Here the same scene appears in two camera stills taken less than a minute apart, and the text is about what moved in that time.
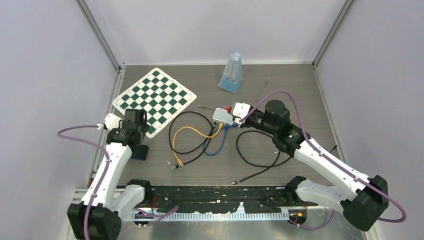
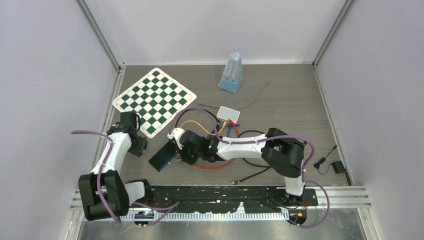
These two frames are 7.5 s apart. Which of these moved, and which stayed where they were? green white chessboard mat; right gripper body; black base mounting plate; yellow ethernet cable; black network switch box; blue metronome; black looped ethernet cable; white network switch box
Moved: yellow ethernet cable; black looped ethernet cable; white network switch box; black network switch box; right gripper body
Stayed: green white chessboard mat; black base mounting plate; blue metronome
